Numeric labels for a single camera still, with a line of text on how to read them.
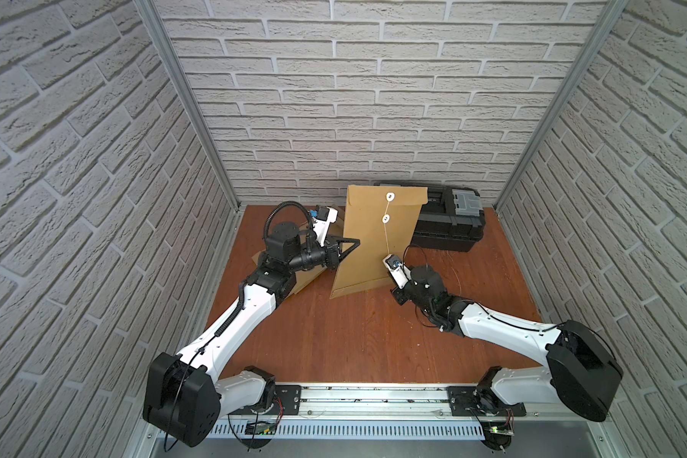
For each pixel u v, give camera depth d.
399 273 0.71
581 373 0.42
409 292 0.71
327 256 0.63
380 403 0.75
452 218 0.93
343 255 0.68
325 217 0.63
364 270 0.71
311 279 0.94
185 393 0.39
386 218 0.71
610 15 0.69
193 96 0.87
